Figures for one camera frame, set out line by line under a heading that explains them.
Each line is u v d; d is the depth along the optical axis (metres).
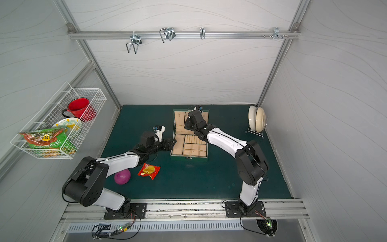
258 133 1.00
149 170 0.86
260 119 0.93
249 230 0.68
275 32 0.77
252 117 0.93
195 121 0.69
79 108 0.66
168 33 0.77
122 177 0.80
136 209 0.74
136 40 0.78
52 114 0.65
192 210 0.75
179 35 0.80
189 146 0.93
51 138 0.55
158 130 0.81
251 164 0.47
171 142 0.86
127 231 0.69
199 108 0.79
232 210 0.73
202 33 0.72
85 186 0.44
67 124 0.66
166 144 0.80
